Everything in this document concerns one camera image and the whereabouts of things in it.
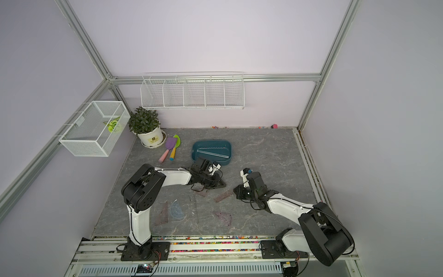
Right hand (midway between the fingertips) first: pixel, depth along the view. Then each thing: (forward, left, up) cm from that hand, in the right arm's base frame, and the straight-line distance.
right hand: (233, 188), depth 88 cm
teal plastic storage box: (+30, +21, 0) cm, 36 cm away
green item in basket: (+21, +58, +26) cm, 67 cm away
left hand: (+2, +4, -2) cm, 5 cm away
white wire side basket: (+20, +67, +22) cm, 74 cm away
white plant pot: (+32, +49, +3) cm, 59 cm away
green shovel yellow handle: (+33, +36, -4) cm, 49 cm away
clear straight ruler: (+27, +7, -4) cm, 28 cm away
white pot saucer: (+39, +46, -4) cm, 60 cm away
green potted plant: (+35, +52, +15) cm, 65 cm away
